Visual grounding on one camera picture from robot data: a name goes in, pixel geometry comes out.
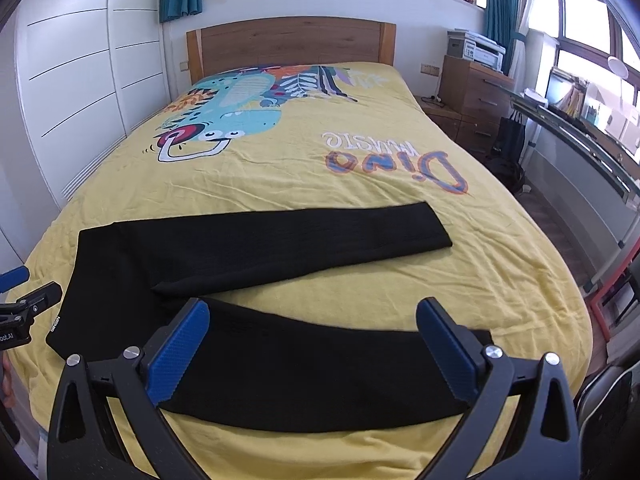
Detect black bag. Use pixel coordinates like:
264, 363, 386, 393
486, 110, 525, 195

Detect wooden drawer dresser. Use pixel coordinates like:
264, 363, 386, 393
416, 55, 514, 160

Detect black pants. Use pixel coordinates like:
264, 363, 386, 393
47, 203, 469, 434

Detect person's left hand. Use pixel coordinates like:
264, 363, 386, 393
1, 353, 15, 408

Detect teal right curtain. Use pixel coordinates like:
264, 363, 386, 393
484, 0, 521, 74

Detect white wardrobe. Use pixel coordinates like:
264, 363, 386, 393
15, 0, 169, 206

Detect yellow dinosaur bedspread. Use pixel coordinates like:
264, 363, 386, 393
4, 62, 592, 479

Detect glass desk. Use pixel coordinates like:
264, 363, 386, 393
504, 90, 639, 203

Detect white printer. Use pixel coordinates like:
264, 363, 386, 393
447, 28, 506, 72

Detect black chair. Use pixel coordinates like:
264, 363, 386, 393
576, 363, 640, 479

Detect wooden headboard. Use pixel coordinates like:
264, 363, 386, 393
186, 16, 396, 84

